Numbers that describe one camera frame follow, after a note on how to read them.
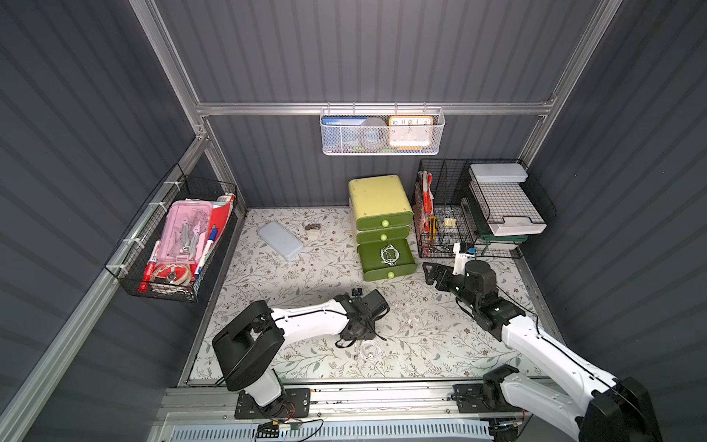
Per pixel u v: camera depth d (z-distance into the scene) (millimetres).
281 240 1088
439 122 864
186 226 732
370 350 826
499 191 989
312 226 1130
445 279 722
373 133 905
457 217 1168
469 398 737
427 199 1149
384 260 1020
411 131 882
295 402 742
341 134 842
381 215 922
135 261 630
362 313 664
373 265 989
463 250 724
